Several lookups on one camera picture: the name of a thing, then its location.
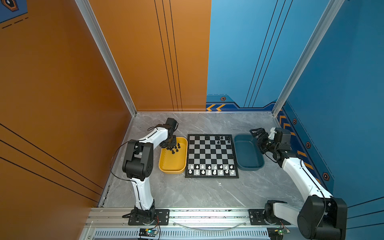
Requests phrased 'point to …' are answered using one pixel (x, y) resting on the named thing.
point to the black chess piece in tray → (173, 152)
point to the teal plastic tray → (249, 156)
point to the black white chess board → (210, 156)
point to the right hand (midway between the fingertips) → (251, 135)
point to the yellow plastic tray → (176, 163)
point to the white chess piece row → (212, 170)
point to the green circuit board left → (147, 232)
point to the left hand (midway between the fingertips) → (169, 142)
